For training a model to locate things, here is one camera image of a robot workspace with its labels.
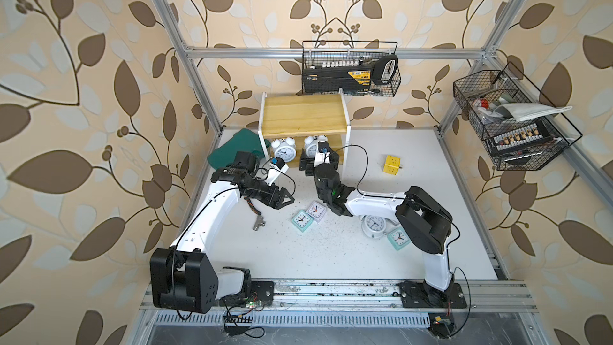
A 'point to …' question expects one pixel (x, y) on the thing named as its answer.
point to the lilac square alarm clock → (316, 211)
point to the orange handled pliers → (259, 220)
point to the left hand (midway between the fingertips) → (284, 195)
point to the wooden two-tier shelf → (295, 123)
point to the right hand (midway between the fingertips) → (315, 150)
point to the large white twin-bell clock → (373, 226)
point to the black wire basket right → (476, 93)
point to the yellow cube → (392, 164)
